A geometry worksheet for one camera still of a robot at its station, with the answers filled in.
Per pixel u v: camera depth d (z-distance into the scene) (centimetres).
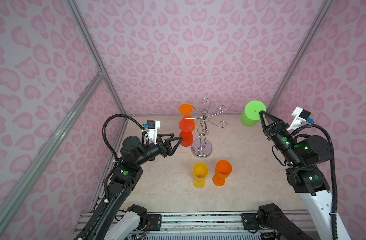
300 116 48
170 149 56
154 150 56
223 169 79
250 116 56
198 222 75
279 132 47
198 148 104
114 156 54
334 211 38
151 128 55
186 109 78
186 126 72
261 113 54
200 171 81
